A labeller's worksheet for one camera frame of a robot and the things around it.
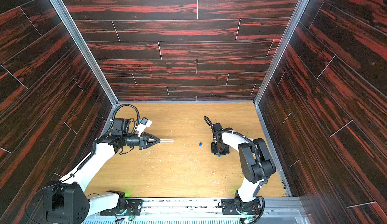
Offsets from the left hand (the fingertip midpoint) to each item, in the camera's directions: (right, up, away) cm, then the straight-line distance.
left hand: (159, 141), depth 76 cm
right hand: (+36, -10, +19) cm, 41 cm away
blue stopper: (+22, -5, +20) cm, 30 cm away
